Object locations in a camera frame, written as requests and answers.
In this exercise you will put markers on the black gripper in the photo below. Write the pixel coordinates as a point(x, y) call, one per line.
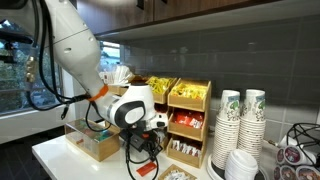
point(146, 140)

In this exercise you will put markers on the orange sauce sachet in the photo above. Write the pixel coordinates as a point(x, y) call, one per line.
point(145, 170)

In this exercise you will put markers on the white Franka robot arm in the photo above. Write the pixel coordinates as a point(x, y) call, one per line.
point(73, 43)

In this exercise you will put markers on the small wooden packet box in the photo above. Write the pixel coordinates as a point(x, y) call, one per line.
point(166, 170)

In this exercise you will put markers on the white sriracha packet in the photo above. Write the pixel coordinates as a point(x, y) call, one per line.
point(190, 150)
point(176, 145)
point(183, 148)
point(197, 152)

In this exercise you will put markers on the white sugar packet pile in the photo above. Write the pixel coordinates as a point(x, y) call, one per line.
point(176, 175)

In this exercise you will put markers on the bamboo tiered organizer rack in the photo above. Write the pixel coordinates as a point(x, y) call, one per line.
point(186, 133)

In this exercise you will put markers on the red ketchup packet pile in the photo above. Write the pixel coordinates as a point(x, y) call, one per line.
point(188, 119)

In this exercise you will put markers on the wooden tea box clear lid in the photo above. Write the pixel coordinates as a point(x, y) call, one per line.
point(100, 151)

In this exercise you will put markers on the yellow mustard packet pile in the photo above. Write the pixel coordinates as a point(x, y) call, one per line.
point(161, 85)
point(188, 90)

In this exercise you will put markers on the printed paper cup stack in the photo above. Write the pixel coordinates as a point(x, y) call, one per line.
point(251, 133)
point(226, 133)

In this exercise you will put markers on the white paper straw bundle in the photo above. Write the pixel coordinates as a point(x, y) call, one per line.
point(123, 75)

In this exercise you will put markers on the white cup lid stack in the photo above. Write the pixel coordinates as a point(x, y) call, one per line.
point(240, 166)

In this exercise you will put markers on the coffee pod foil lid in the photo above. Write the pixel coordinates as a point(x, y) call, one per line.
point(277, 173)
point(292, 155)
point(280, 156)
point(306, 173)
point(288, 173)

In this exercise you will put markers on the dark wood upper cabinet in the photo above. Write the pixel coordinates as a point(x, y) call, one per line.
point(113, 16)

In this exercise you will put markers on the glass window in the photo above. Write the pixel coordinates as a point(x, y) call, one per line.
point(13, 76)

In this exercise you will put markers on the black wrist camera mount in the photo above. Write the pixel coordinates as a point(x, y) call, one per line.
point(130, 140)

